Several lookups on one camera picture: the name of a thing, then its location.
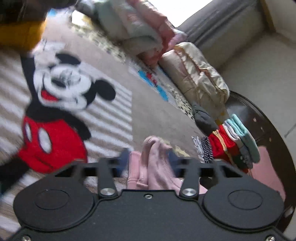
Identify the cream folded quilt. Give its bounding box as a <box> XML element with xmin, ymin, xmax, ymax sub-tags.
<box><xmin>159</xmin><ymin>42</ymin><xmax>230</xmax><ymax>123</ymax></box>

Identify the pink folded quilt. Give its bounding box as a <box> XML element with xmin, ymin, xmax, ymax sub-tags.
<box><xmin>76</xmin><ymin>0</ymin><xmax>176</xmax><ymax>65</ymax></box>

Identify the cartoon mouse printed blanket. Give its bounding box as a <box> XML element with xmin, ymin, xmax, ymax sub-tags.
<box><xmin>0</xmin><ymin>17</ymin><xmax>208</xmax><ymax>232</ymax></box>

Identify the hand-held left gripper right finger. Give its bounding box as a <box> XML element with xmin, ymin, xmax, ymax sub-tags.
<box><xmin>168</xmin><ymin>151</ymin><xmax>250</xmax><ymax>199</ymax></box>

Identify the purple pillow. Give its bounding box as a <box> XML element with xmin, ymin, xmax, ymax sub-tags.
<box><xmin>170</xmin><ymin>29</ymin><xmax>188</xmax><ymax>50</ymax></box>

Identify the bright window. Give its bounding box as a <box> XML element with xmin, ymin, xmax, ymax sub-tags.
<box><xmin>151</xmin><ymin>0</ymin><xmax>213</xmax><ymax>27</ymax></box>

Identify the pink sweatshirt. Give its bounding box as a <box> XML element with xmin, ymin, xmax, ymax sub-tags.
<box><xmin>127</xmin><ymin>136</ymin><xmax>208</xmax><ymax>195</ymax></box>

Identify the small grey garment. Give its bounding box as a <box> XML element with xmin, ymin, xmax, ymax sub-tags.
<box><xmin>192</xmin><ymin>103</ymin><xmax>219</xmax><ymax>137</ymax></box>

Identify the stack of colourful folded clothes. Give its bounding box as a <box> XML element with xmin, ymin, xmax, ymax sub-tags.
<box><xmin>200</xmin><ymin>113</ymin><xmax>260</xmax><ymax>169</ymax></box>

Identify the stack of dark folded clothes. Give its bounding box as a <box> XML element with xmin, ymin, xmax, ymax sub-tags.
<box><xmin>0</xmin><ymin>0</ymin><xmax>79</xmax><ymax>50</ymax></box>

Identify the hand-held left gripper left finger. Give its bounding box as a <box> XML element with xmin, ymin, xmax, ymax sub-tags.
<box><xmin>54</xmin><ymin>147</ymin><xmax>130</xmax><ymax>199</ymax></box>

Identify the pink purple folded bedding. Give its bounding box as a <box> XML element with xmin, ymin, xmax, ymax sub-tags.
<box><xmin>251</xmin><ymin>147</ymin><xmax>286</xmax><ymax>200</ymax></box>

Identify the yellow book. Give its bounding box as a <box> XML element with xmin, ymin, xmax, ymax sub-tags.
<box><xmin>70</xmin><ymin>10</ymin><xmax>93</xmax><ymax>26</ymax></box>

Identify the grey curtain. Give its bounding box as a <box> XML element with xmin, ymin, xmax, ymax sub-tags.
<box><xmin>177</xmin><ymin>0</ymin><xmax>262</xmax><ymax>45</ymax></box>

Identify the dark wooden headboard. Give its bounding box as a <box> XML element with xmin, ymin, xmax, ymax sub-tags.
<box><xmin>223</xmin><ymin>91</ymin><xmax>289</xmax><ymax>209</ymax></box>

